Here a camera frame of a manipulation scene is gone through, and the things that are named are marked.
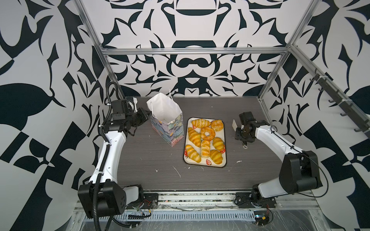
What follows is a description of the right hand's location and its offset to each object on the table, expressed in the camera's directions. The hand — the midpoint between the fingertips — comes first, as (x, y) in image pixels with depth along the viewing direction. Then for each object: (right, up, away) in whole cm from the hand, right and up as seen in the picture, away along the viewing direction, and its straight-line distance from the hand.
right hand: (241, 135), depth 89 cm
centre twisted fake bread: (-22, -8, 0) cm, 23 cm away
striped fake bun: (-13, -6, +3) cm, 15 cm away
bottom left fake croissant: (-30, -11, -2) cm, 32 cm away
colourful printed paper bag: (-47, +9, +16) cm, 50 cm away
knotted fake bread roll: (-12, +5, +10) cm, 16 cm away
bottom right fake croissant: (-16, -12, -4) cm, 20 cm away
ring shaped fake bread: (-19, -1, +10) cm, 21 cm away
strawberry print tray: (-22, -16, -1) cm, 27 cm away
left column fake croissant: (-28, -2, +5) cm, 29 cm away
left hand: (-52, +15, -12) cm, 55 cm away
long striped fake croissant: (-23, +6, +11) cm, 26 cm away
